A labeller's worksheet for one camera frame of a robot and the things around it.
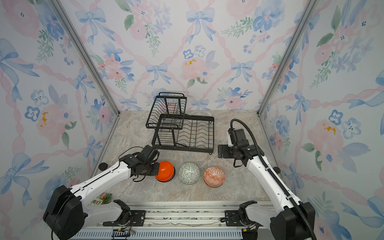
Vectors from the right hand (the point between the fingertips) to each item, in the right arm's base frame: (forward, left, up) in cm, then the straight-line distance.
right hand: (226, 149), depth 81 cm
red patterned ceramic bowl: (-10, +6, -14) cm, 18 cm away
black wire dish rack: (+7, +28, +7) cm, 29 cm away
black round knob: (-8, +67, -6) cm, 68 cm away
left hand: (-8, +38, -9) cm, 40 cm away
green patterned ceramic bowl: (-9, +20, -12) cm, 25 cm away
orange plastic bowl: (-9, +33, -9) cm, 36 cm away
